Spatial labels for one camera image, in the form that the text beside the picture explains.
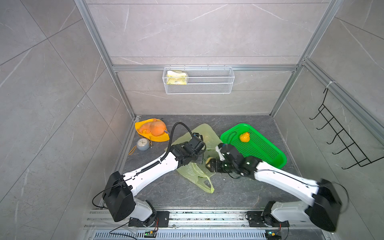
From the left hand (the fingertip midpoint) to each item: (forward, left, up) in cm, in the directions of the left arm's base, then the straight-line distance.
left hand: (200, 153), depth 80 cm
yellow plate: (+22, +25, -14) cm, 36 cm away
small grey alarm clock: (+15, +38, -12) cm, 43 cm away
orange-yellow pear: (+18, -32, -12) cm, 38 cm away
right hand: (-7, -5, -3) cm, 9 cm away
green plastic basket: (+12, -40, -14) cm, 44 cm away
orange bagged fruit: (+25, +30, -7) cm, 39 cm away
